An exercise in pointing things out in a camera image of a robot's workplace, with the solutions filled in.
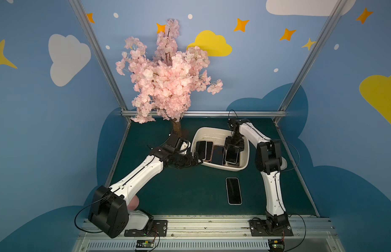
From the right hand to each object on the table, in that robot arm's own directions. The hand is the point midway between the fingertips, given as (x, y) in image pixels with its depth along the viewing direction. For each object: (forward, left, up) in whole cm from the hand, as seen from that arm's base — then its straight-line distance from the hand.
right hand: (233, 147), depth 103 cm
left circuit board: (-56, +45, -3) cm, 72 cm away
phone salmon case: (-5, +16, +3) cm, 17 cm away
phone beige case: (-5, +1, -1) cm, 5 cm away
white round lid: (-10, -31, -1) cm, 33 cm away
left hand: (-20, +23, +15) cm, 34 cm away
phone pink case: (-3, +21, 0) cm, 21 cm away
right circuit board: (-52, -17, -5) cm, 55 cm away
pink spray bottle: (-40, +55, +1) cm, 67 cm away
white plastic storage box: (+8, +10, 0) cm, 13 cm away
